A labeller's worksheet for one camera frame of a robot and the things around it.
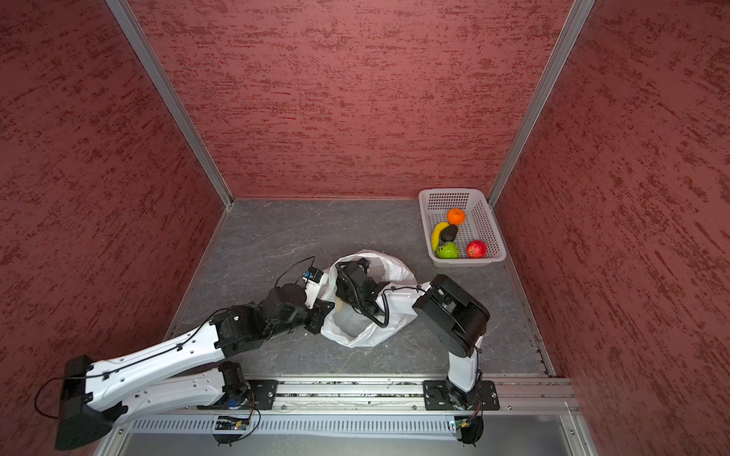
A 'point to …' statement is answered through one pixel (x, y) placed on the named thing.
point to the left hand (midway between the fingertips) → (332, 311)
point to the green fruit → (448, 251)
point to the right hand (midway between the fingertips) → (333, 295)
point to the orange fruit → (455, 216)
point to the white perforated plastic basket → (480, 224)
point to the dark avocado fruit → (448, 234)
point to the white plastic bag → (348, 328)
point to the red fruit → (476, 249)
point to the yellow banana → (435, 234)
